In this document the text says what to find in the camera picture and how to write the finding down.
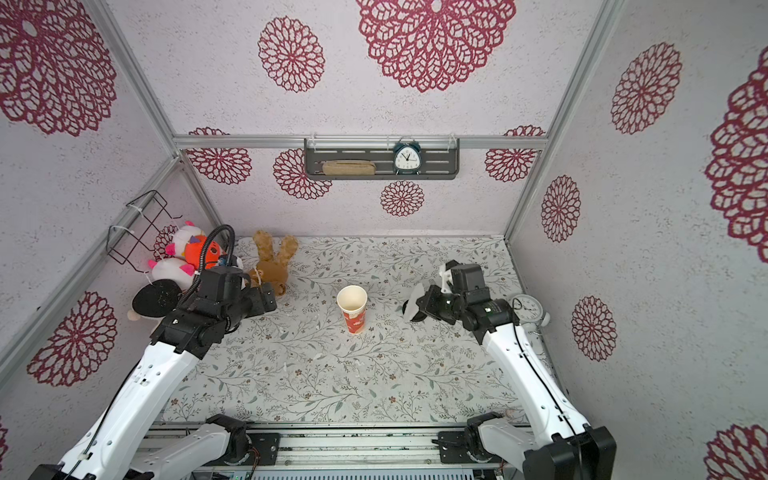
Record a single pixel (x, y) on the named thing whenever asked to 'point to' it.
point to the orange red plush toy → (193, 252)
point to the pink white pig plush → (173, 269)
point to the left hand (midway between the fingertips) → (258, 295)
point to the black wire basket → (134, 239)
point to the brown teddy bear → (272, 267)
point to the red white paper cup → (353, 300)
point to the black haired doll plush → (156, 299)
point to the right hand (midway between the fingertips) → (415, 298)
